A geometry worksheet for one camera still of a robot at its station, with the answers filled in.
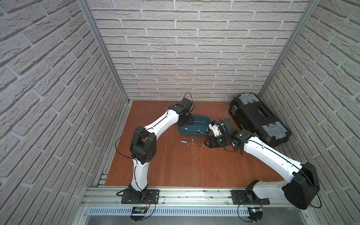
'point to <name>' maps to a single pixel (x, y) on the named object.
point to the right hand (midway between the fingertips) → (209, 142)
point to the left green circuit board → (138, 213)
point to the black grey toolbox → (250, 114)
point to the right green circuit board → (255, 213)
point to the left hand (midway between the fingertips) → (192, 120)
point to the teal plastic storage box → (199, 127)
